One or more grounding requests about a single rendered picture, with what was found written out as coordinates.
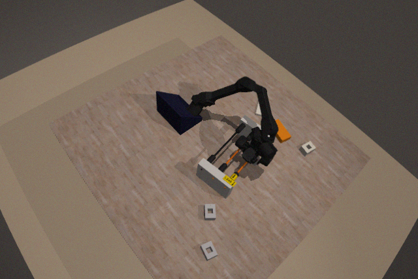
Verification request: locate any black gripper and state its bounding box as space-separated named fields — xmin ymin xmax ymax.
xmin=235 ymin=135 xmax=273 ymax=166

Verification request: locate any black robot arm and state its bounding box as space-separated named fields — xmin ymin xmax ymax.
xmin=185 ymin=76 xmax=279 ymax=164

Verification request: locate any orange rectangular block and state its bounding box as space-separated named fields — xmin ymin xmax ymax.
xmin=276 ymin=119 xmax=291 ymax=144

